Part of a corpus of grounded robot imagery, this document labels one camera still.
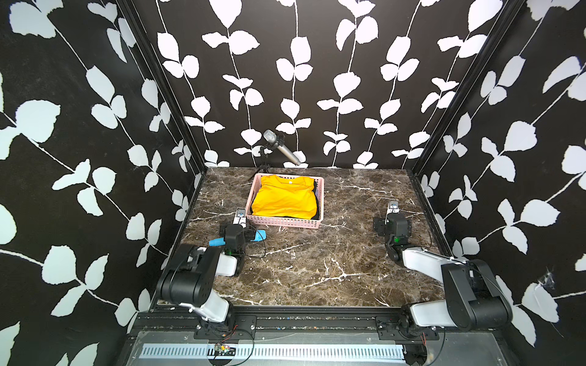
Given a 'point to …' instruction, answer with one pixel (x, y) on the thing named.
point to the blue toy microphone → (261, 236)
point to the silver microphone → (271, 136)
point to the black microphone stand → (265, 167)
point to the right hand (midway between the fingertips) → (389, 212)
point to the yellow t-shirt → (289, 197)
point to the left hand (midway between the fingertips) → (238, 216)
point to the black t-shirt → (317, 214)
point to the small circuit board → (221, 350)
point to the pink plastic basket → (288, 222)
